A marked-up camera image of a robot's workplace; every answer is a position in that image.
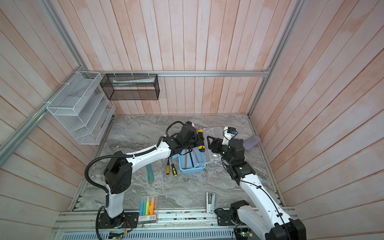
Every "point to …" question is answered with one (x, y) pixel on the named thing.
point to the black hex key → (191, 157)
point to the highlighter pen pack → (148, 209)
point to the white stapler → (210, 202)
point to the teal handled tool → (150, 173)
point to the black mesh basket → (131, 86)
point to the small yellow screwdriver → (168, 167)
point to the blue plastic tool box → (199, 165)
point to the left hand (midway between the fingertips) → (203, 142)
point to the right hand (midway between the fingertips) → (211, 137)
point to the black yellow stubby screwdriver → (174, 170)
